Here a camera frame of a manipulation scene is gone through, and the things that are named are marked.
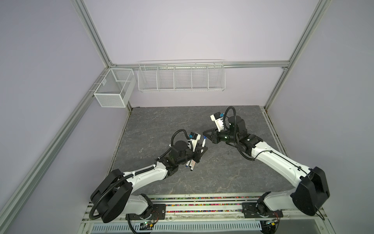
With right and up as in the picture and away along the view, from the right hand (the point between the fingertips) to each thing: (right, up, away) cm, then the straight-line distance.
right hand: (203, 134), depth 76 cm
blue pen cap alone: (0, -2, -1) cm, 2 cm away
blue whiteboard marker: (0, -4, +1) cm, 4 cm away
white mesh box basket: (-59, +30, +23) cm, 70 cm away
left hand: (+2, -9, +2) cm, 9 cm away
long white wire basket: (-13, +39, +23) cm, 47 cm away
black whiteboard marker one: (-6, -21, +13) cm, 25 cm away
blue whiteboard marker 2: (-9, -19, +13) cm, 25 cm away
